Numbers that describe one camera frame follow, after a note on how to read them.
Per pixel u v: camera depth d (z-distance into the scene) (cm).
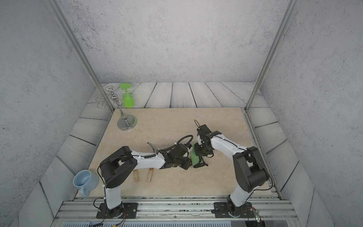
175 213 73
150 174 85
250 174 46
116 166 51
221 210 72
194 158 86
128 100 108
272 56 88
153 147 98
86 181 79
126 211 73
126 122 111
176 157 72
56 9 71
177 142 74
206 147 76
